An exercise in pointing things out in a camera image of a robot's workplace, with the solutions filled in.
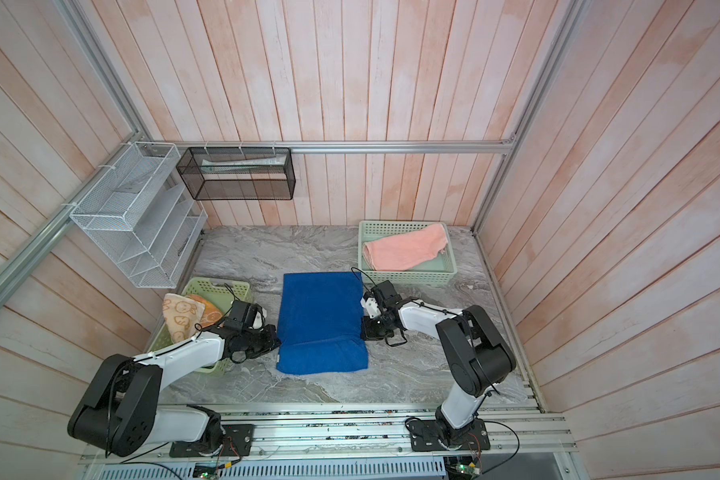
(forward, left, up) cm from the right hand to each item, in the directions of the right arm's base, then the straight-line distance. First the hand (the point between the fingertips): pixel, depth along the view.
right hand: (362, 334), depth 92 cm
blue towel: (+2, +13, +2) cm, 14 cm away
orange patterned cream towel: (-1, +51, +11) cm, 53 cm away
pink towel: (+33, -17, +2) cm, 38 cm away
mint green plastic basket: (+19, -24, +7) cm, 32 cm away
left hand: (-5, +24, +1) cm, 25 cm away
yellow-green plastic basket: (+12, +47, +4) cm, 48 cm away
